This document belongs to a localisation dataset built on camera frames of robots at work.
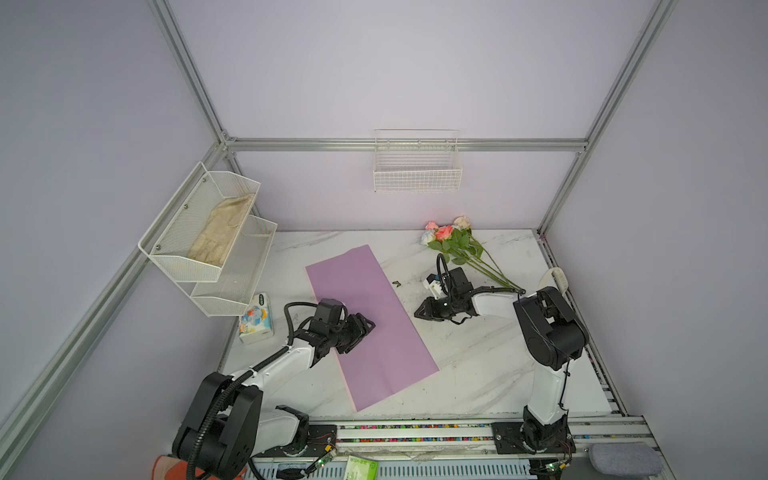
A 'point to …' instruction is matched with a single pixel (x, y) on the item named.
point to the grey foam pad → (625, 459)
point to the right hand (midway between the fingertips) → (417, 314)
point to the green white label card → (360, 469)
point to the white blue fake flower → (426, 237)
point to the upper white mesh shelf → (191, 236)
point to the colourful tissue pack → (257, 323)
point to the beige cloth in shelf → (213, 240)
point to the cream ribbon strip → (553, 277)
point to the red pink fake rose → (442, 233)
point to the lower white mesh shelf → (231, 293)
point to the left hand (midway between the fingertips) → (368, 332)
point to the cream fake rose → (463, 222)
